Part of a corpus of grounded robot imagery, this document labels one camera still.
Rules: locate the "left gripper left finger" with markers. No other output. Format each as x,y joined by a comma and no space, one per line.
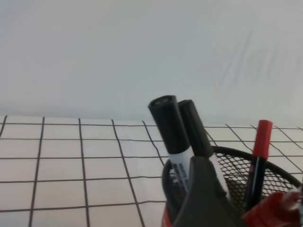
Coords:
206,204

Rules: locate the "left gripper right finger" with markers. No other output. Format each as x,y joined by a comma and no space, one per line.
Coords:
301,189

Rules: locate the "dark red pencil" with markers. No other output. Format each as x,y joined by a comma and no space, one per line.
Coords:
280,209

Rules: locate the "red cap pen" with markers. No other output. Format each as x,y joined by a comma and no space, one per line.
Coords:
258,164

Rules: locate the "black mesh pen holder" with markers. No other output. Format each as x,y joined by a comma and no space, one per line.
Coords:
234,165

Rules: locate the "black cap marker middle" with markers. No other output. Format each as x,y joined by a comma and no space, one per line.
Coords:
198,138

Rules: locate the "black cap marker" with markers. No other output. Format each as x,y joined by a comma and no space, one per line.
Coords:
166,114
198,138

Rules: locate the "black cap marker far left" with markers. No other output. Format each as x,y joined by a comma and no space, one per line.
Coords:
166,114

